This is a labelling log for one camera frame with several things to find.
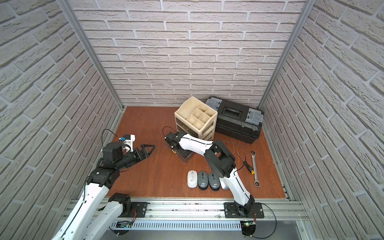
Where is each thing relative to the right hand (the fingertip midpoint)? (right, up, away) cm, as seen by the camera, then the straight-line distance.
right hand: (195, 145), depth 94 cm
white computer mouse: (-1, -17, -13) cm, 21 cm away
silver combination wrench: (+35, -20, -11) cm, 42 cm away
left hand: (-22, +3, -20) cm, 30 cm away
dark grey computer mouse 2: (+11, -18, -13) cm, 24 cm away
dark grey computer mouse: (+5, -18, -11) cm, 21 cm away
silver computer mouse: (+16, -20, -11) cm, 28 cm away
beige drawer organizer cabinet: (+1, +18, -14) cm, 23 cm away
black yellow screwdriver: (+32, -11, -7) cm, 34 cm away
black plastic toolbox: (+26, +16, -4) cm, 31 cm away
